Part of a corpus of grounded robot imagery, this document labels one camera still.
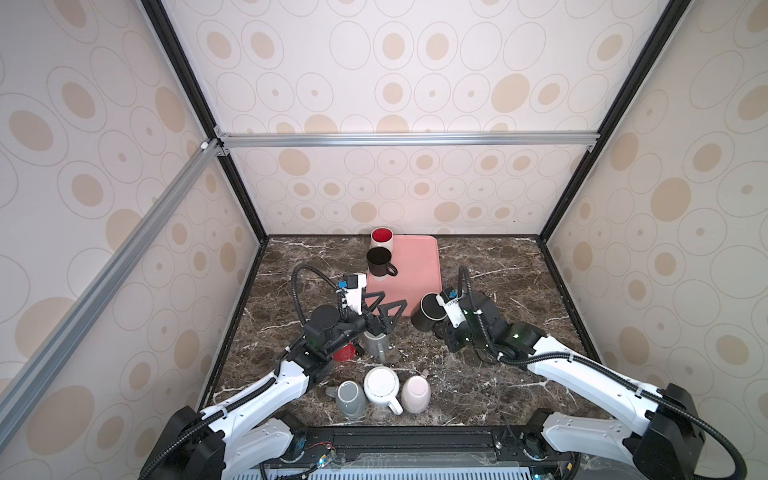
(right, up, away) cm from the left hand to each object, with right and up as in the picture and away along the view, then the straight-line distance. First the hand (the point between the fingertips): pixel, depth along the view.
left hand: (403, 302), depth 69 cm
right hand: (+10, -8, +10) cm, 17 cm away
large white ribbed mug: (-5, -22, +7) cm, 24 cm away
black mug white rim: (+6, -4, +6) cm, 10 cm away
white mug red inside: (-7, +19, +41) cm, 45 cm away
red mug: (-16, -17, +18) cm, 30 cm away
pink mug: (+3, -23, +3) cm, 23 cm away
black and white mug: (-7, +8, +30) cm, 32 cm away
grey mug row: (-7, -14, +14) cm, 21 cm away
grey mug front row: (-13, -24, +3) cm, 27 cm away
